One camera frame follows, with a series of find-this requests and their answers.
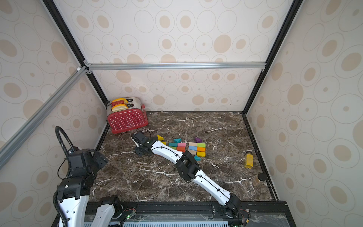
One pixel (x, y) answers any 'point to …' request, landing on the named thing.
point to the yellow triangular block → (160, 138)
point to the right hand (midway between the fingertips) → (136, 155)
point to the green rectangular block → (201, 144)
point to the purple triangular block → (198, 140)
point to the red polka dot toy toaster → (135, 117)
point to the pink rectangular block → (181, 144)
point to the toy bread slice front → (118, 107)
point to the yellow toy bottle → (248, 160)
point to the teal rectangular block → (173, 144)
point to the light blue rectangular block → (192, 147)
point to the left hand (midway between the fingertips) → (101, 155)
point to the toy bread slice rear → (125, 101)
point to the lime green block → (173, 147)
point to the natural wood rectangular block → (193, 144)
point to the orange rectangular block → (201, 149)
